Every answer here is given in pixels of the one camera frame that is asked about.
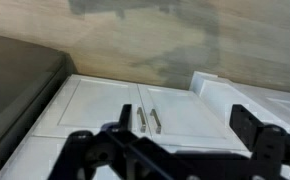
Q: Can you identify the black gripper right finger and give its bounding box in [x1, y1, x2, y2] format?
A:
[229, 104, 290, 180]

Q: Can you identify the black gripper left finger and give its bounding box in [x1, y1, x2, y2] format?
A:
[48, 104, 173, 180]

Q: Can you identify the white drawer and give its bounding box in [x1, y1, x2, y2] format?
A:
[0, 134, 253, 180]

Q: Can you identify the wide white cabinet door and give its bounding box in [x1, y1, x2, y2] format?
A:
[33, 73, 153, 139]

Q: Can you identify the white corner cabinet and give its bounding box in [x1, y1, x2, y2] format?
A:
[188, 70, 290, 136]

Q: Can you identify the narrow white cabinet door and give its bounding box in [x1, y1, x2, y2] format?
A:
[137, 83, 249, 151]

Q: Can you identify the black steel refrigerator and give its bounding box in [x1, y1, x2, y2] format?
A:
[0, 33, 78, 174]

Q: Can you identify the silver cabinet door handle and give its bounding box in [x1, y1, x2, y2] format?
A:
[136, 106, 147, 134]
[149, 108, 163, 135]

